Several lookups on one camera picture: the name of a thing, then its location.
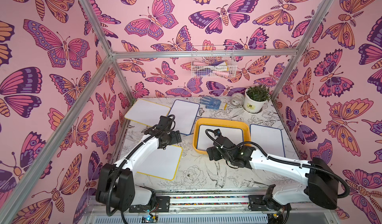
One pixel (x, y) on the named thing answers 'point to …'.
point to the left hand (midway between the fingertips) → (174, 138)
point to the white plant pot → (252, 106)
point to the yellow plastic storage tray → (246, 137)
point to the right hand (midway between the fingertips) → (212, 147)
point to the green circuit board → (147, 219)
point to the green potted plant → (259, 93)
